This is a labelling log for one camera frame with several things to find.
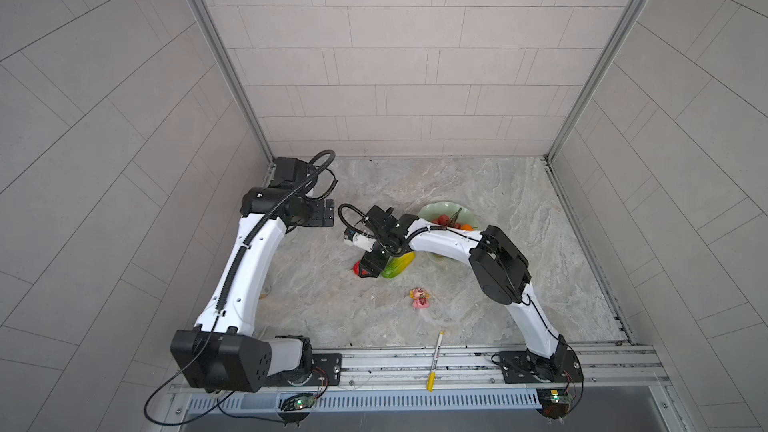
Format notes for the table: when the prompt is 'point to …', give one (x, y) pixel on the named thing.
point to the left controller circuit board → (297, 401)
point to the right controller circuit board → (555, 402)
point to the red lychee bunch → (444, 220)
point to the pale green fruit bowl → (466, 216)
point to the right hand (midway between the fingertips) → (364, 263)
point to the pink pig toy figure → (420, 298)
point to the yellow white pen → (431, 376)
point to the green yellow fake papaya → (395, 265)
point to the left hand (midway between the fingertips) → (322, 208)
